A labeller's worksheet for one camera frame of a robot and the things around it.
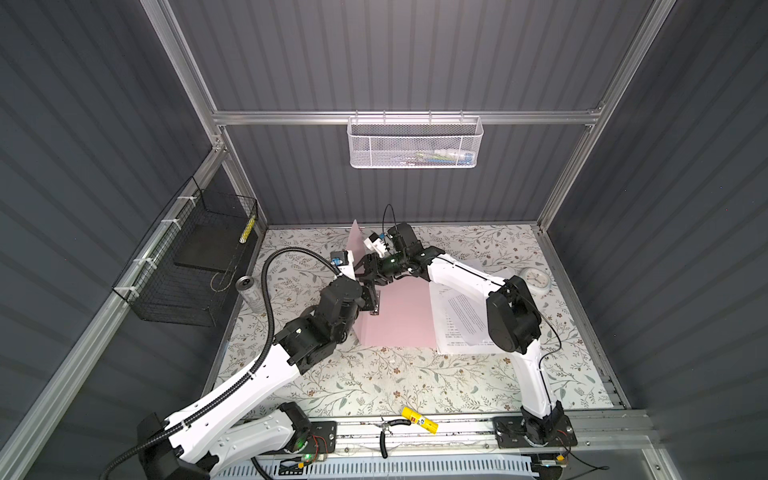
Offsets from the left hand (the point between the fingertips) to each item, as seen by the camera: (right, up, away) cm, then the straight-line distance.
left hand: (365, 276), depth 71 cm
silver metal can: (-36, -4, +15) cm, 39 cm away
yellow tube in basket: (-34, +10, +9) cm, 37 cm away
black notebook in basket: (-38, +7, +1) cm, 38 cm away
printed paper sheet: (+21, -18, +22) cm, 35 cm away
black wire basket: (-45, +2, +2) cm, 45 cm away
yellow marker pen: (+14, -37, +4) cm, 40 cm away
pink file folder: (+11, -14, +25) cm, 31 cm away
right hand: (-4, -2, +13) cm, 14 cm away
